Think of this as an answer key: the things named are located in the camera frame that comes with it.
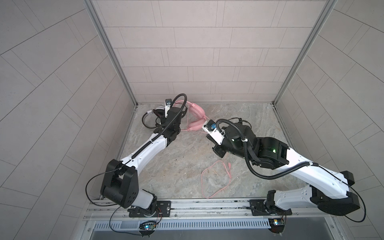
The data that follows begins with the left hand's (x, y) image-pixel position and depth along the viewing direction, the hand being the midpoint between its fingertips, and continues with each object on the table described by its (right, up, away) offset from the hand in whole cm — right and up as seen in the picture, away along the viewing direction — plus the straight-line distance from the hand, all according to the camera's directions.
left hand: (172, 109), depth 83 cm
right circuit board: (+51, -54, -15) cm, 76 cm away
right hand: (+18, -12, -24) cm, 32 cm away
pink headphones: (+14, -4, -1) cm, 15 cm away
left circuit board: (-8, -52, -19) cm, 56 cm away
